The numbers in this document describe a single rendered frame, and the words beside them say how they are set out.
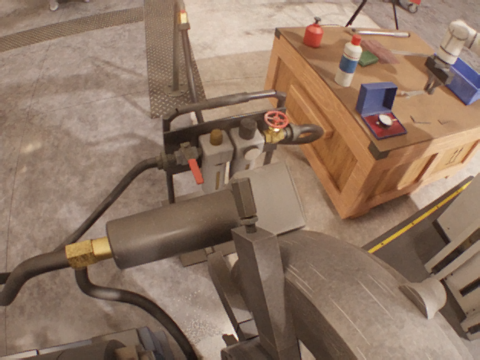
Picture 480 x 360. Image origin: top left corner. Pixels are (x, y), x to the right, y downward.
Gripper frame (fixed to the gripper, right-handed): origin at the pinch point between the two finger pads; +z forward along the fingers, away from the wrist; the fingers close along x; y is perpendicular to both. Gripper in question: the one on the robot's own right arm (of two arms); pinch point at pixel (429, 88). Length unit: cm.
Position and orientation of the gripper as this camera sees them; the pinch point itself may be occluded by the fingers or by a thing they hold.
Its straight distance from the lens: 153.7
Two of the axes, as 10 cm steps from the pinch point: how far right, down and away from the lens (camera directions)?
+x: -4.3, -7.7, 4.8
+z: -1.2, 5.8, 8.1
